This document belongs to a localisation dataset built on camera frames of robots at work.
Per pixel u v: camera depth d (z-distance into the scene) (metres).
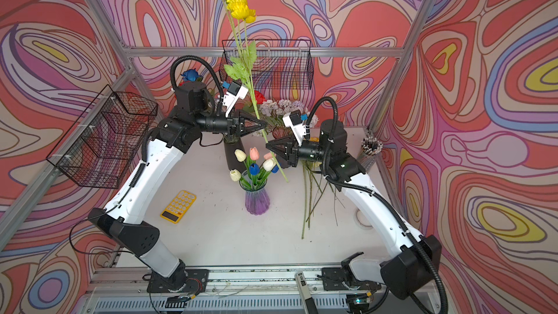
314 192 0.94
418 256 0.38
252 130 0.58
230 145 0.90
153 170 0.45
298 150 0.58
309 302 0.66
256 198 0.89
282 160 0.59
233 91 0.52
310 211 0.89
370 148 0.89
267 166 0.68
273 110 0.84
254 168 0.67
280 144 0.59
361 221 0.86
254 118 0.58
